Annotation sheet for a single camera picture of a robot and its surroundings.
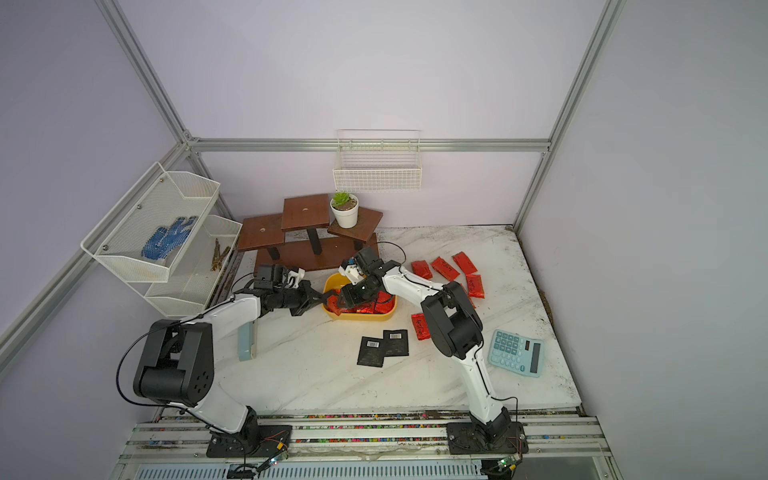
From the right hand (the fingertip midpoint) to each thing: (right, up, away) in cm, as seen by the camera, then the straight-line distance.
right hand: (347, 305), depth 94 cm
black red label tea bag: (+16, -11, -4) cm, 19 cm away
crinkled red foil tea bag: (+25, +11, +11) cm, 30 cm away
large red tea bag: (+34, +11, +13) cm, 38 cm away
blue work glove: (-46, +20, -18) cm, 53 cm away
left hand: (-6, +2, -3) cm, 7 cm away
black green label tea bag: (+8, -13, -6) cm, 16 cm away
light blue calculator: (+52, -13, -8) cm, 54 cm away
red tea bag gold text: (+24, -6, -2) cm, 25 cm away
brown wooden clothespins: (-42, +16, +1) cm, 45 cm away
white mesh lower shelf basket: (-48, +9, -3) cm, 49 cm away
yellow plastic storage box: (-5, +7, +6) cm, 11 cm away
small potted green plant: (-1, +32, +1) cm, 32 cm away
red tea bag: (+42, +13, +17) cm, 47 cm away
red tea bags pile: (+11, 0, -1) cm, 11 cm away
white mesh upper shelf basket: (-50, +21, -19) cm, 57 cm away
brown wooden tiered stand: (-16, +23, +9) cm, 29 cm away
